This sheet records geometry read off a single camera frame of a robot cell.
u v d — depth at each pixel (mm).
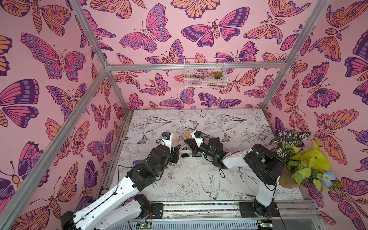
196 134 738
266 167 493
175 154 622
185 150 854
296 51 849
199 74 971
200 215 731
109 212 436
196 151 766
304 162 649
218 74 922
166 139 603
